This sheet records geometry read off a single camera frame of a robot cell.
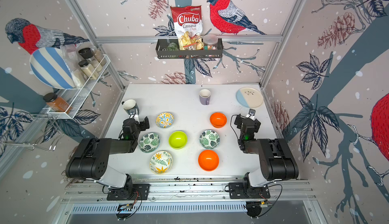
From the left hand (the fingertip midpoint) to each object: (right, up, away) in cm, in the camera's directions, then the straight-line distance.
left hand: (141, 114), depth 94 cm
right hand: (+67, -1, -1) cm, 67 cm away
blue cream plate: (+76, +11, +21) cm, 79 cm away
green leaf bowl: (+6, -17, -4) cm, 19 cm away
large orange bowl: (+42, -24, -13) cm, 50 cm away
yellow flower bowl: (+16, -26, -12) cm, 32 cm away
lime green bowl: (+24, -15, -5) cm, 29 cm away
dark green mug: (-10, +6, +6) cm, 13 cm away
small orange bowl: (+50, -4, +4) cm, 50 cm away
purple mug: (+41, +12, +10) cm, 44 cm away
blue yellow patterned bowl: (+14, -5, +6) cm, 16 cm away
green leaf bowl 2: (+43, -15, -3) cm, 46 cm away
